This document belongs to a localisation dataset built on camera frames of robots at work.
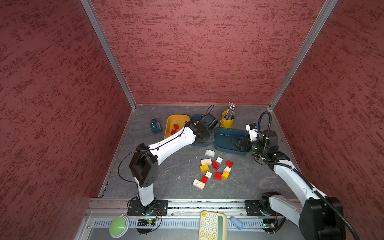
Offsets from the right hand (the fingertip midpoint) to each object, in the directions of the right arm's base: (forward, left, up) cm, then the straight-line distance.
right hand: (234, 142), depth 82 cm
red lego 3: (-15, +17, -15) cm, 27 cm away
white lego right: (-10, +3, -15) cm, 18 cm away
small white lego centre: (-12, +15, -15) cm, 24 cm away
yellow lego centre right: (-9, +17, -15) cm, 24 cm away
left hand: (+1, +14, 0) cm, 14 cm away
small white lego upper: (-4, +8, -14) cm, 17 cm away
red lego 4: (-14, +10, -13) cm, 22 cm away
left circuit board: (-34, +47, -16) cm, 61 cm away
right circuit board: (-36, -13, -16) cm, 42 cm away
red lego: (-8, +11, -13) cm, 19 cm away
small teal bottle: (+19, +49, -8) cm, 53 cm away
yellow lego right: (-14, +6, -12) cm, 19 cm away
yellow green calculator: (-37, +15, -13) cm, 42 cm away
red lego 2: (-6, +2, -15) cm, 16 cm away
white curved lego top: (0, +13, -13) cm, 18 cm away
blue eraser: (-36, +3, -13) cm, 39 cm away
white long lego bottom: (-18, +21, -14) cm, 31 cm away
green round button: (-36, +59, -14) cm, 71 cm away
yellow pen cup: (+20, 0, -3) cm, 20 cm away
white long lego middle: (-5, +16, -14) cm, 22 cm away
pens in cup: (+25, -2, -3) cm, 25 cm away
